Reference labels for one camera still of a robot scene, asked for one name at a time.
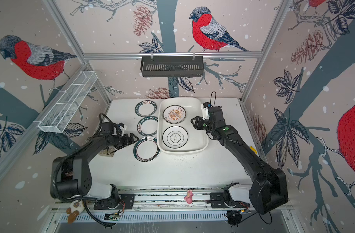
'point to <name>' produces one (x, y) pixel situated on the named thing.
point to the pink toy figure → (189, 197)
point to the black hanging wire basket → (172, 66)
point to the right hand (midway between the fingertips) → (194, 118)
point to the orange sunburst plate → (174, 114)
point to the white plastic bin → (198, 142)
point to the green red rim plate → (146, 149)
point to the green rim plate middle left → (148, 126)
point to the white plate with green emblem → (175, 137)
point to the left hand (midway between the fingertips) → (135, 137)
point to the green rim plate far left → (145, 108)
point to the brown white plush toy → (76, 207)
